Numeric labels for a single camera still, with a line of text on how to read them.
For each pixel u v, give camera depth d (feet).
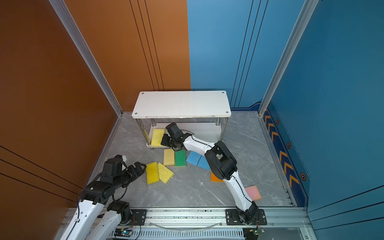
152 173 2.84
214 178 2.36
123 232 2.30
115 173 1.91
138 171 2.24
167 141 2.76
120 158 2.29
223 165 1.85
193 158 3.09
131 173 2.18
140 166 2.29
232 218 2.38
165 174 2.85
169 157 3.07
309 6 2.28
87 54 2.83
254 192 2.62
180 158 3.04
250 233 2.30
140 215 2.43
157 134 3.12
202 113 2.38
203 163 2.99
